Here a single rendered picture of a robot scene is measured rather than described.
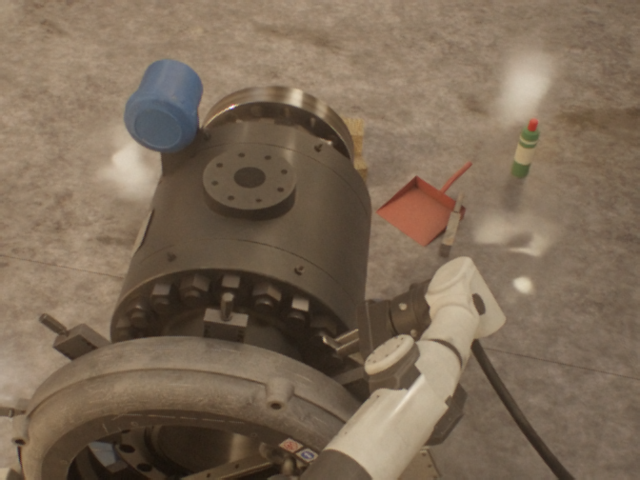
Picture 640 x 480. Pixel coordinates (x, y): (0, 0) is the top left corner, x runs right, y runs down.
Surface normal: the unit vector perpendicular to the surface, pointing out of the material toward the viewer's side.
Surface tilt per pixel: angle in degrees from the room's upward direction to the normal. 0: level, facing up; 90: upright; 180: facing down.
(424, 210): 0
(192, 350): 3
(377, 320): 43
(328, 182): 37
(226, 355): 6
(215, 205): 90
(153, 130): 90
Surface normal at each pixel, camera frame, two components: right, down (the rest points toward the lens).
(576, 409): 0.04, -0.69
